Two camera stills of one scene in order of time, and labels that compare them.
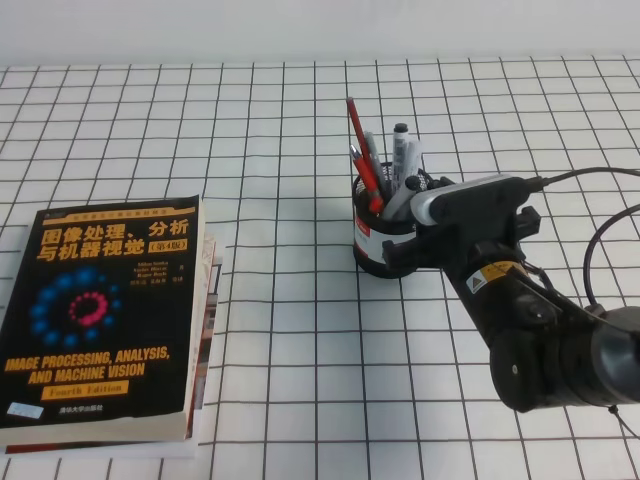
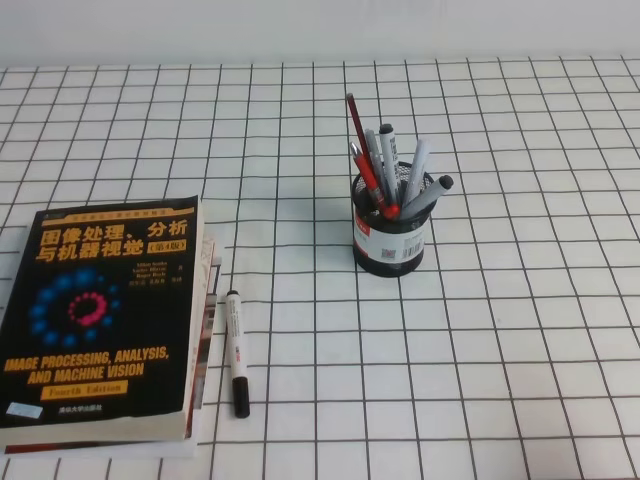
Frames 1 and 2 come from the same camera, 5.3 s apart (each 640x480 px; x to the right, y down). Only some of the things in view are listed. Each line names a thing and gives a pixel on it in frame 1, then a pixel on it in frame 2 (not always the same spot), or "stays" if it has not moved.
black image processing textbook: x=102 y=336 stays
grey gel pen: x=374 y=155 stays
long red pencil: x=369 y=154 stays
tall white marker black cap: x=400 y=169 to x=389 y=164
